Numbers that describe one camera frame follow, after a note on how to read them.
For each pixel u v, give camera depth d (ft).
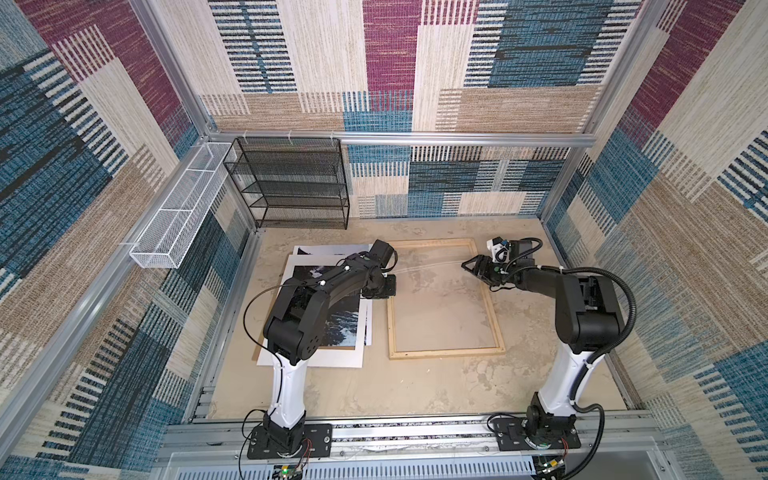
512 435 2.39
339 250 3.74
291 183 3.65
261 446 2.36
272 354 1.76
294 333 1.72
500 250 3.06
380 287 2.75
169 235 3.04
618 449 2.41
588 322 1.72
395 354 2.80
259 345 1.72
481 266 3.00
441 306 3.17
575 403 1.96
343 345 2.93
